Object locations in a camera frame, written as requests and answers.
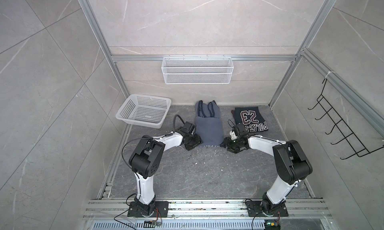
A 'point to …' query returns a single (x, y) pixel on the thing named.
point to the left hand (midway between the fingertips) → (201, 140)
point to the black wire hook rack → (349, 137)
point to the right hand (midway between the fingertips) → (222, 145)
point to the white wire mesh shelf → (197, 70)
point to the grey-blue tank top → (209, 123)
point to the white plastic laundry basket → (144, 111)
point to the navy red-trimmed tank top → (251, 118)
